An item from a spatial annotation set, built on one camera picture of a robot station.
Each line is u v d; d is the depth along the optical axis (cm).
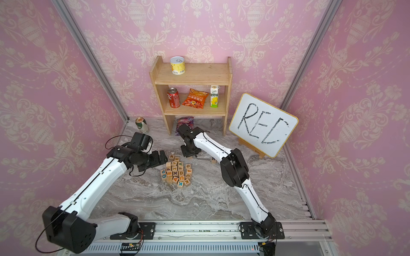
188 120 116
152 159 71
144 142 62
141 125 106
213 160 97
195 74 84
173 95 90
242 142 102
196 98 97
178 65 79
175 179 88
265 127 91
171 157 97
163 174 90
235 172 62
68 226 38
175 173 90
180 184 87
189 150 82
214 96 92
